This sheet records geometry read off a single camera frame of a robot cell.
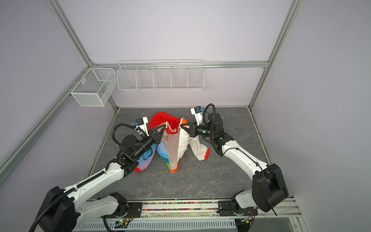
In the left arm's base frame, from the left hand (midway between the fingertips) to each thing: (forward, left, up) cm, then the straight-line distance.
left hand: (166, 127), depth 72 cm
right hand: (+1, -7, -2) cm, 7 cm away
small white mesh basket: (+39, +53, -5) cm, 66 cm away
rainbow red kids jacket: (+10, -1, -30) cm, 32 cm away
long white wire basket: (+45, +6, 0) cm, 46 cm away
